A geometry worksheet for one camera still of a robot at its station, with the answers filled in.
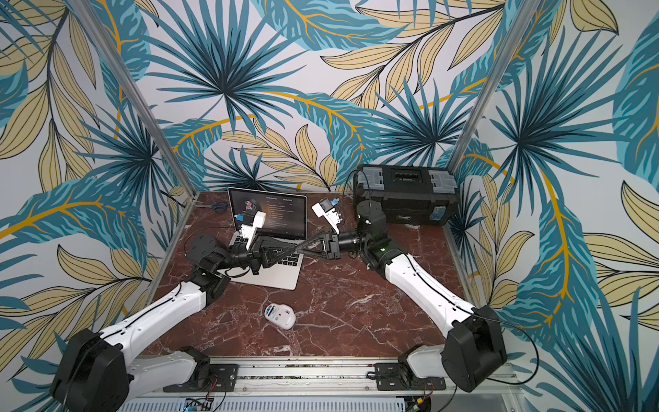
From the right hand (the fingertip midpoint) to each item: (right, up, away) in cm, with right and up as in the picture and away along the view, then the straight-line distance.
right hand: (299, 251), depth 63 cm
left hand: (-2, -1, -1) cm, 2 cm away
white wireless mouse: (-8, -23, +18) cm, 30 cm away
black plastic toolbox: (+38, +17, +34) cm, 54 cm away
